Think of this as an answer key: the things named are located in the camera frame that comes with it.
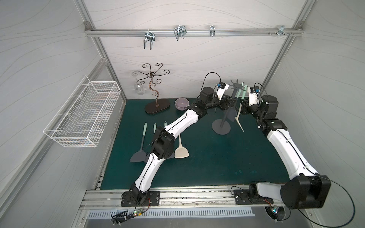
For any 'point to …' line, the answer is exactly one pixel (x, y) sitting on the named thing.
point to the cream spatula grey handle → (181, 152)
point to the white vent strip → (209, 212)
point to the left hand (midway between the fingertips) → (235, 99)
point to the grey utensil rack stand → (222, 127)
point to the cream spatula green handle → (243, 98)
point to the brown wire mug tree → (160, 105)
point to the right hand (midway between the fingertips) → (243, 98)
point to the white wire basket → (81, 119)
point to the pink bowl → (181, 103)
